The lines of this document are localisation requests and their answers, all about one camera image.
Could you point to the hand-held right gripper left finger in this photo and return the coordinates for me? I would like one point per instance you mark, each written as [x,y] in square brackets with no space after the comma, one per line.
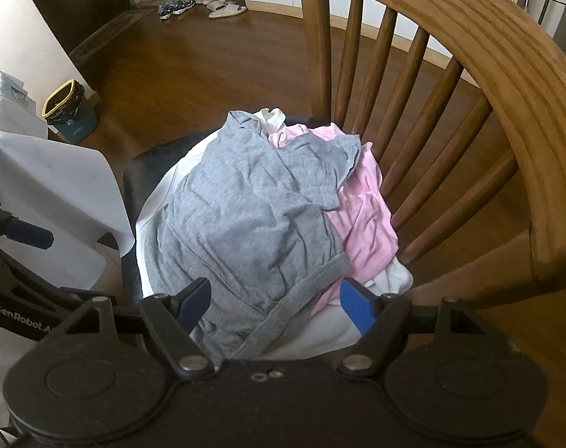
[195,299]

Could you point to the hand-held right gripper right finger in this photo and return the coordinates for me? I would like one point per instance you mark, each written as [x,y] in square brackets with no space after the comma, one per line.
[356,308]

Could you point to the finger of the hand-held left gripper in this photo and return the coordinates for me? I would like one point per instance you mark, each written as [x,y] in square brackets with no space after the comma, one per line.
[28,234]

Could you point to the grey t-shirt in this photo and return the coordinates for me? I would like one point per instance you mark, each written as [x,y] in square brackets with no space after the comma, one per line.
[245,205]

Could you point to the white garment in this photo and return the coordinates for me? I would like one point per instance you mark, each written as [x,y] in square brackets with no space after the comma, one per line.
[391,284]

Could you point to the white marble-pattern tablecloth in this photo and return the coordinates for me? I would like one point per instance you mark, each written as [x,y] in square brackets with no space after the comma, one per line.
[54,172]

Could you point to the pink garment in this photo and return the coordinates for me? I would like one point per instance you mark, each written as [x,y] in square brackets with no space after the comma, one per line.
[362,214]

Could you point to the teal trash bin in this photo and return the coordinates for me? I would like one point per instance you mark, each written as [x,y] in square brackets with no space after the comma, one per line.
[77,126]

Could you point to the white paper sheets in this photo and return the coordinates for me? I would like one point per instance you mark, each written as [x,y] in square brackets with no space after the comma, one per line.
[10,102]

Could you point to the brown doormat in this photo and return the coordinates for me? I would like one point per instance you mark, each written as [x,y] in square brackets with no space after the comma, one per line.
[110,32]

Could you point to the dark patterned sneaker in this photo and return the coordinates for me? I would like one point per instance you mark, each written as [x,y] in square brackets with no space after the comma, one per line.
[167,13]
[184,6]

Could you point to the wooden spindle-back chair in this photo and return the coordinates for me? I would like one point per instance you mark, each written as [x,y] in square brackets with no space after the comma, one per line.
[521,79]

